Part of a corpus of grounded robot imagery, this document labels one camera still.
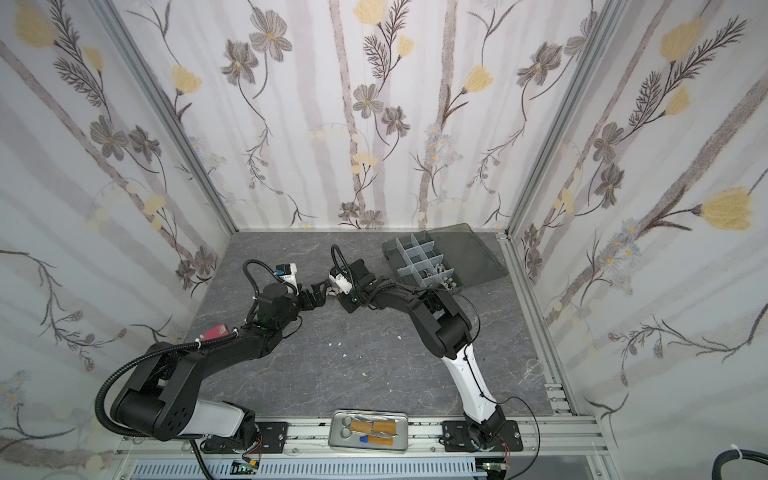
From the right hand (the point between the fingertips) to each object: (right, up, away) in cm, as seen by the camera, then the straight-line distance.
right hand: (336, 287), depth 97 cm
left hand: (-6, +4, -8) cm, 11 cm away
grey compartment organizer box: (+43, +10, +20) cm, 48 cm away
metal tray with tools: (+13, -34, -23) cm, 43 cm away
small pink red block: (-38, -14, -4) cm, 40 cm away
